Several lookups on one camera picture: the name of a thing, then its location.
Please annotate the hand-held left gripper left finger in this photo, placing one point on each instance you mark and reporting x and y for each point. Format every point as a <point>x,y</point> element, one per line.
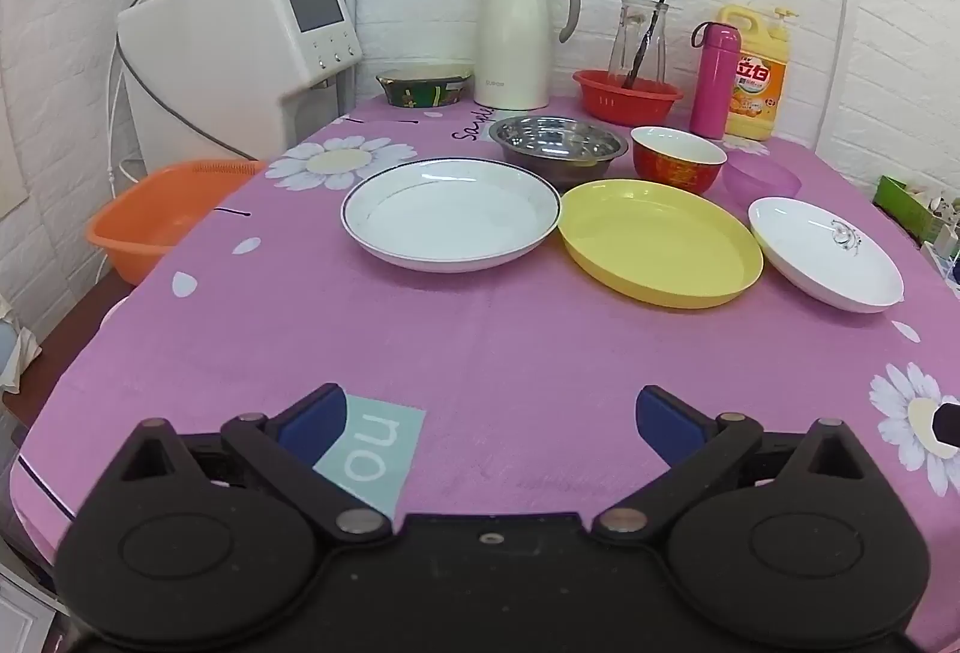
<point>311,420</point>

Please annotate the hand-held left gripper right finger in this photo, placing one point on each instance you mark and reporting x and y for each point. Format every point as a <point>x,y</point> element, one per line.
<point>660,420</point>

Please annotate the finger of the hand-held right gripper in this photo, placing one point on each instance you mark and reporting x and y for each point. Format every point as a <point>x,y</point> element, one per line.
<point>949,426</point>

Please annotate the yellow plate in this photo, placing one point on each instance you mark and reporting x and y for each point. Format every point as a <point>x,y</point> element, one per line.
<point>660,240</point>

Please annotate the white plate with small print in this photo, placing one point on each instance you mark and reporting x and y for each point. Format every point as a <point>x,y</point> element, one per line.
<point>810,255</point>

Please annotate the large white floral-rim plate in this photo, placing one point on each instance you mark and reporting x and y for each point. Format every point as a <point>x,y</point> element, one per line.
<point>450,218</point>

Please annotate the red bowl with white inside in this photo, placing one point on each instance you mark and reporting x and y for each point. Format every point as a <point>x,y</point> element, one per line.
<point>675,173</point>

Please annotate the purple plastic bowl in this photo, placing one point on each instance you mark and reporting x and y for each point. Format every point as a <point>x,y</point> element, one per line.
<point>761,176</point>

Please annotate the stainless steel bowl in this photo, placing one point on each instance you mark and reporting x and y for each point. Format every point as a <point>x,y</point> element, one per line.
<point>559,139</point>

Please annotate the pink floral tablecloth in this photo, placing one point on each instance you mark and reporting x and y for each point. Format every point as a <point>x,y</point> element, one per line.
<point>487,338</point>

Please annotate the green box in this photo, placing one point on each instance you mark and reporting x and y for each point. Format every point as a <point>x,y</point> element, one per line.
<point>900,207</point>

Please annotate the orange plastic basin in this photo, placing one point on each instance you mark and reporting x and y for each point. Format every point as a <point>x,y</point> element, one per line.
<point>150,210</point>

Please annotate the red plastic basket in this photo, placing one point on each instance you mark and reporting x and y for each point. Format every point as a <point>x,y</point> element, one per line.
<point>626,105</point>

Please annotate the pink thermos bottle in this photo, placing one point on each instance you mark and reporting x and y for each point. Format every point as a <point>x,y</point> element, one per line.
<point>712,90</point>

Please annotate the yellow detergent bottle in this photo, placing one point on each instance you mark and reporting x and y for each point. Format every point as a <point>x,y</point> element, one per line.
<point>761,90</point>

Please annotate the black utensil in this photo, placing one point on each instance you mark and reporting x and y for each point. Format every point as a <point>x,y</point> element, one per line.
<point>643,49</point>

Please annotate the white water dispenser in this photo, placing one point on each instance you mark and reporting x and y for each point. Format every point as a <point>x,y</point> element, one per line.
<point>225,53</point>

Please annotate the glass pitcher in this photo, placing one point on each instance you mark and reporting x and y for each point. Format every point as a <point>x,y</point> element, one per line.
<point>622,38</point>

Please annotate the cream thermal jug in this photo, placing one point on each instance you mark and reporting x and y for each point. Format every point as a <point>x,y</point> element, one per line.
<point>510,45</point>

